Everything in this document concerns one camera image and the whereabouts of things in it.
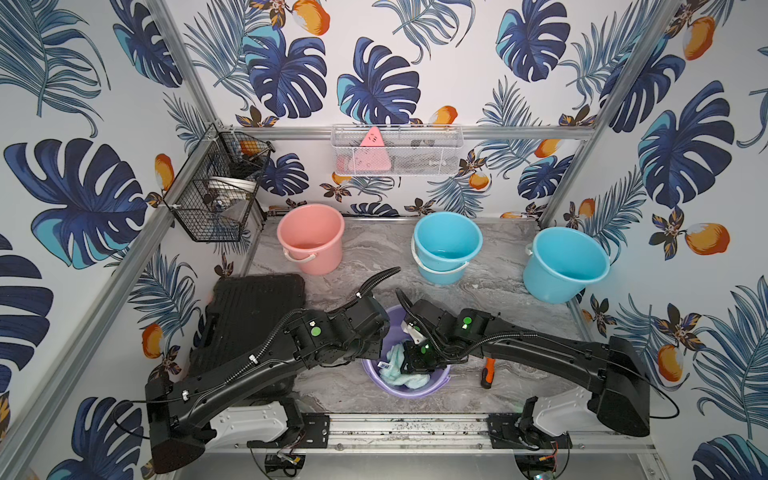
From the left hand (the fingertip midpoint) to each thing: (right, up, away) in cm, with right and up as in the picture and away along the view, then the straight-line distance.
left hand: (384, 345), depth 73 cm
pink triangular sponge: (-4, +52, +17) cm, 55 cm away
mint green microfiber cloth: (+2, -5, -2) cm, 6 cm away
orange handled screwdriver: (+28, -10, +9) cm, 32 cm away
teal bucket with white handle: (+21, +26, +32) cm, 46 cm away
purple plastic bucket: (+3, -1, +11) cm, 11 cm away
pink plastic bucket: (-25, +28, +31) cm, 49 cm away
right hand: (+4, -6, 0) cm, 7 cm away
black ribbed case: (-41, +4, +15) cm, 44 cm away
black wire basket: (-49, +38, +11) cm, 63 cm away
